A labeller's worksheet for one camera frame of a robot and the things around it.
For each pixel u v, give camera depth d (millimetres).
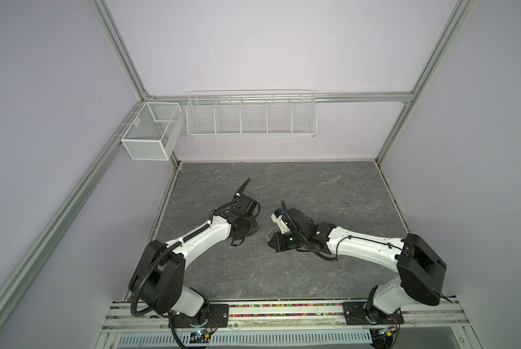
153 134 999
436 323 738
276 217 769
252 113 991
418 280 422
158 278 425
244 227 641
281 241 720
